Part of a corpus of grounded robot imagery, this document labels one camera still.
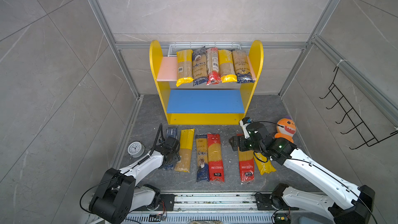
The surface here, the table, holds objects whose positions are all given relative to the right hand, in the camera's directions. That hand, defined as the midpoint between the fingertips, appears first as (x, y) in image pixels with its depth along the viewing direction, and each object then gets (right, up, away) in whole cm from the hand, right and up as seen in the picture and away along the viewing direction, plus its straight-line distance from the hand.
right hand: (236, 138), depth 76 cm
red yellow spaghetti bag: (+7, -16, +5) cm, 18 cm away
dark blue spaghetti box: (-37, 0, +19) cm, 42 cm away
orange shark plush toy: (+33, +3, +15) cm, 37 cm away
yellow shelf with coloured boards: (-18, +16, +19) cm, 30 cm away
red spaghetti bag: (-10, -15, +6) cm, 19 cm away
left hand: (-35, -13, +12) cm, 39 cm away
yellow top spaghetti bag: (-27, -7, +14) cm, 31 cm away
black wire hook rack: (+49, +14, -9) cm, 51 cm away
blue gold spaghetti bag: (-17, -20, +3) cm, 26 cm away
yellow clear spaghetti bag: (+16, -16, +6) cm, 24 cm away
